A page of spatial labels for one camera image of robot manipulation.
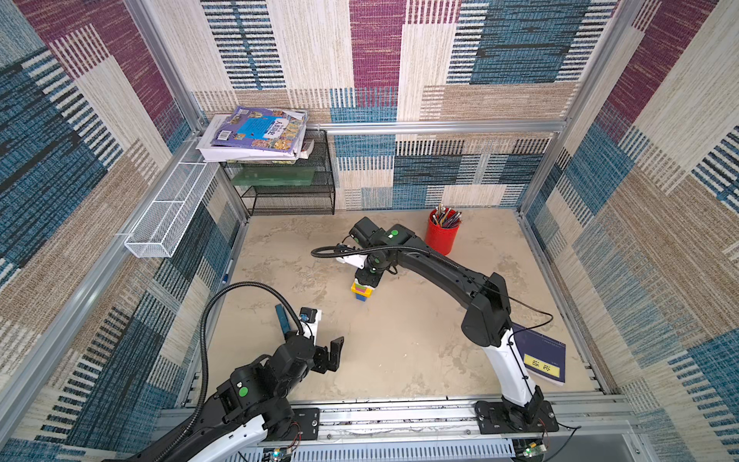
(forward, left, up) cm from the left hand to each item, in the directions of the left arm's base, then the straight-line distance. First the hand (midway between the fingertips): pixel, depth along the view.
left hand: (330, 337), depth 75 cm
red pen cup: (+37, -35, 0) cm, 51 cm away
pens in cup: (+42, -37, 0) cm, 56 cm away
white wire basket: (+19, +40, +21) cm, 49 cm away
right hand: (+17, -10, -3) cm, 20 cm away
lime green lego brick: (+16, -7, -1) cm, 18 cm away
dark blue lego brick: (+17, -7, -10) cm, 21 cm away
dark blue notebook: (-2, -59, -13) cm, 61 cm away
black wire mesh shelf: (+61, +15, -1) cm, 63 cm away
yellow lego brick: (+16, -10, -6) cm, 20 cm away
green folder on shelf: (+49, +21, +13) cm, 55 cm away
